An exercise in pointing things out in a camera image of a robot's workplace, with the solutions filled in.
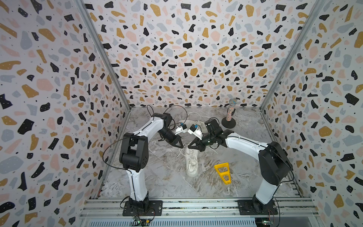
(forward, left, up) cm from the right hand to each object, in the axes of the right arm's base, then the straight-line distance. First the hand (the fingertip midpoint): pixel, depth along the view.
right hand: (190, 146), depth 83 cm
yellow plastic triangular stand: (-10, -21, -14) cm, 27 cm away
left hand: (+2, +5, -4) cm, 6 cm away
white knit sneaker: (-5, -1, -8) cm, 10 cm away
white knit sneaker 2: (+27, +2, -10) cm, 29 cm away
